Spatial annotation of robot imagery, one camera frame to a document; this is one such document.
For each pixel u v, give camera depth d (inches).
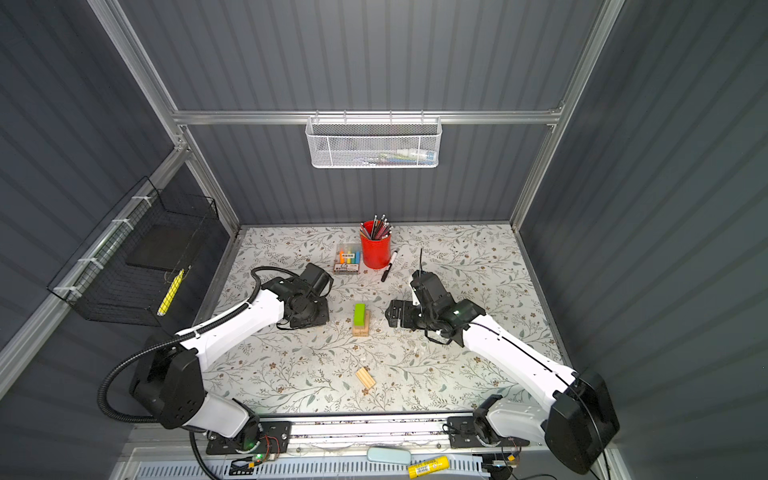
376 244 39.2
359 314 34.8
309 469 30.3
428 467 26.7
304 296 24.9
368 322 36.8
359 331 35.0
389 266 42.5
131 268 28.4
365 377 32.5
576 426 15.5
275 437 28.5
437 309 23.6
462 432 28.6
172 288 27.3
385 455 27.5
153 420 17.3
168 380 16.8
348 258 42.7
